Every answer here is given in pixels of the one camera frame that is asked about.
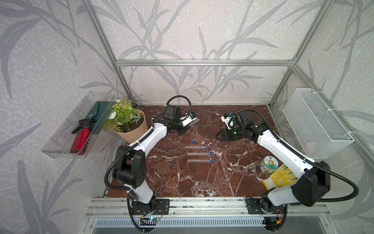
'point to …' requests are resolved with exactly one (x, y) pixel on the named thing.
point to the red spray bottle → (82, 137)
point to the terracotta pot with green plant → (126, 121)
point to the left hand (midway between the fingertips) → (187, 124)
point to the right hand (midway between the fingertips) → (218, 136)
